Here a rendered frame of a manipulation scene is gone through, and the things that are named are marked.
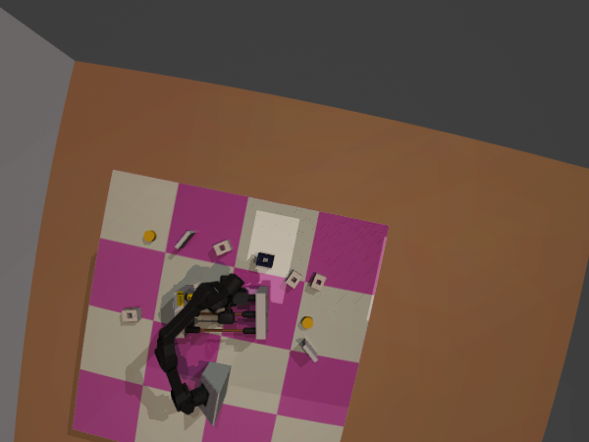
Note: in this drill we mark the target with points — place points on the orange-yellow round disc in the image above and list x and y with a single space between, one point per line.
150 236
307 322

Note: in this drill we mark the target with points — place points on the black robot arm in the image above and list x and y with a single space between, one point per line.
204 297

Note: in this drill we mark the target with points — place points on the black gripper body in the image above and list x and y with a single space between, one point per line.
226 318

